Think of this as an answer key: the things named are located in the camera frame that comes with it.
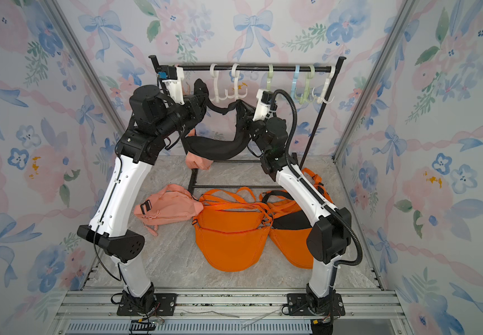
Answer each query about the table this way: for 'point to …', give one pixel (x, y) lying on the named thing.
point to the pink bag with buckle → (176, 204)
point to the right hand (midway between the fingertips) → (240, 100)
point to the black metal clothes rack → (192, 185)
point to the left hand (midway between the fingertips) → (207, 93)
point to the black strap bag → (290, 222)
